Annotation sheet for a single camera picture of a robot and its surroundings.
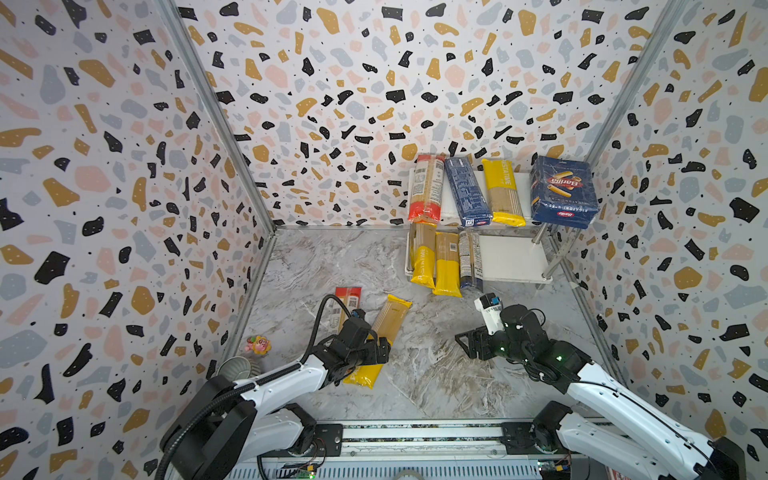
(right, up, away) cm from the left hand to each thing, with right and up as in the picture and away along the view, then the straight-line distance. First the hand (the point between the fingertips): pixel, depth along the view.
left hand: (381, 344), depth 86 cm
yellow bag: (+13, +32, +21) cm, 41 cm away
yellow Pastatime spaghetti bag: (+33, +40, -8) cm, 53 cm away
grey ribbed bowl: (-40, -6, -2) cm, 41 cm away
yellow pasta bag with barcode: (+2, +4, +7) cm, 8 cm away
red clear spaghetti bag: (+13, +44, -6) cm, 46 cm away
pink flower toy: (-36, -1, +2) cm, 36 cm away
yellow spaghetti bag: (+21, +22, +14) cm, 34 cm away
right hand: (+21, +6, -10) cm, 24 cm away
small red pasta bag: (-11, +12, +13) cm, 21 cm away
